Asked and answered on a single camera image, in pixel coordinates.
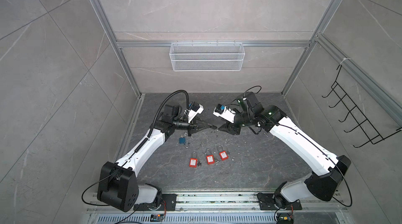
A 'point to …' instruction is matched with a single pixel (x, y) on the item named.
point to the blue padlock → (182, 140)
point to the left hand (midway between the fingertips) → (208, 123)
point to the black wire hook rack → (370, 132)
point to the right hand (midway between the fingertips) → (221, 121)
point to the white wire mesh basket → (207, 57)
